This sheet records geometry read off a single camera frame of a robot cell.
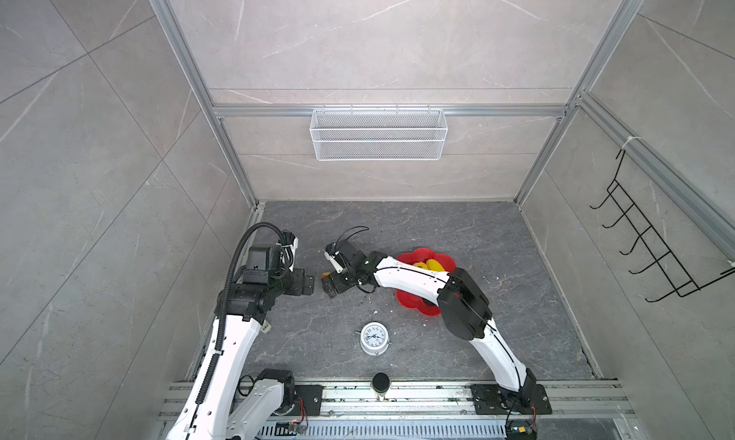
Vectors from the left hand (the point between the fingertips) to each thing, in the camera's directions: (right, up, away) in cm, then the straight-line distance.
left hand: (295, 265), depth 75 cm
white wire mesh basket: (+23, +45, +29) cm, 58 cm away
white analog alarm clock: (+21, -22, +7) cm, 31 cm away
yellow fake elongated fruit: (+42, -3, +21) cm, 47 cm away
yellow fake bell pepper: (+37, -3, +19) cm, 42 cm away
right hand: (+8, -7, +17) cm, 21 cm away
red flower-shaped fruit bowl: (+36, 0, +23) cm, 43 cm away
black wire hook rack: (+88, -1, -14) cm, 89 cm away
